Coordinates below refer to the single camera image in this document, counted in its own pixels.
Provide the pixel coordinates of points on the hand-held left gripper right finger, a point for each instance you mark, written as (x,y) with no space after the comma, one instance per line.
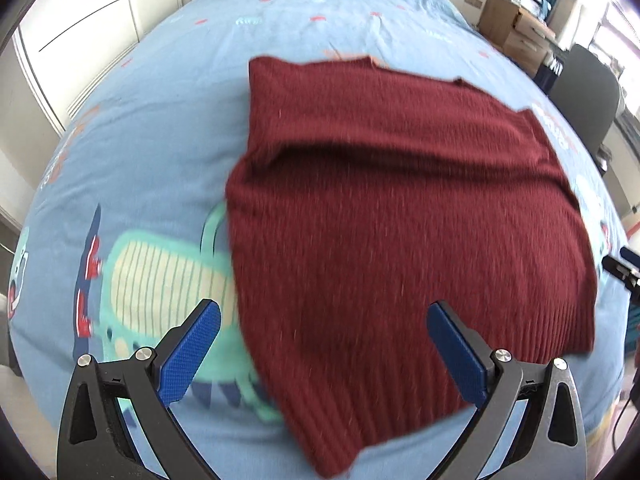
(457,355)

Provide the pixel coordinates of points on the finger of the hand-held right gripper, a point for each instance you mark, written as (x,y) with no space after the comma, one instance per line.
(625,270)

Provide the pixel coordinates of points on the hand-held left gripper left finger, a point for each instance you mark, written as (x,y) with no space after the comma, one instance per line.
(192,355)

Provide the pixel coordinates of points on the dark red knit sweater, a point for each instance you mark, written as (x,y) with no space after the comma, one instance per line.
(400,210)

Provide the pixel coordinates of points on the black office chair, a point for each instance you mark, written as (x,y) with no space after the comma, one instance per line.
(587,95)

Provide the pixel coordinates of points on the blue printed bed sheet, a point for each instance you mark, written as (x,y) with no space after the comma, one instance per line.
(150,135)

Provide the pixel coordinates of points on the wooden drawer cabinet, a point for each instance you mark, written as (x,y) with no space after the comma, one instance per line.
(505,22)

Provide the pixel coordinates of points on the white wardrobe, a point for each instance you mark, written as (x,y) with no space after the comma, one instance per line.
(90,20)

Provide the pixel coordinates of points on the wall socket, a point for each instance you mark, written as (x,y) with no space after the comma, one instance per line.
(473,0)

